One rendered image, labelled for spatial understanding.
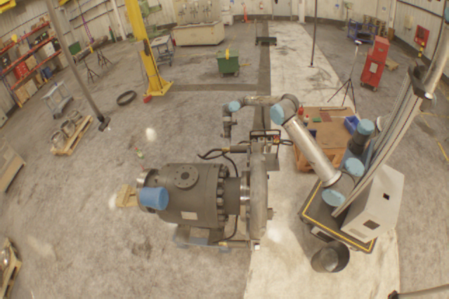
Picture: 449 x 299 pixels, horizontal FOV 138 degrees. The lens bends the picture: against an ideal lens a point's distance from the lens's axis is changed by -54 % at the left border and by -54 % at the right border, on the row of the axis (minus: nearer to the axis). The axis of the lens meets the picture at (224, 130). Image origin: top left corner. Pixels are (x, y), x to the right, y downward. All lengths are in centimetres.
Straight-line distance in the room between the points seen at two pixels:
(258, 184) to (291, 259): 113
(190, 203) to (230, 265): 94
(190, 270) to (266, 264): 81
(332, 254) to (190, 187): 158
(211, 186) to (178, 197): 27
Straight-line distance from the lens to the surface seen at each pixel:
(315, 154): 110
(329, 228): 198
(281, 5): 1142
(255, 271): 210
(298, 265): 216
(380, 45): 460
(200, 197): 142
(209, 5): 737
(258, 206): 128
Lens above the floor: 209
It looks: 44 degrees down
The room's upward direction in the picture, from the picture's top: 9 degrees counter-clockwise
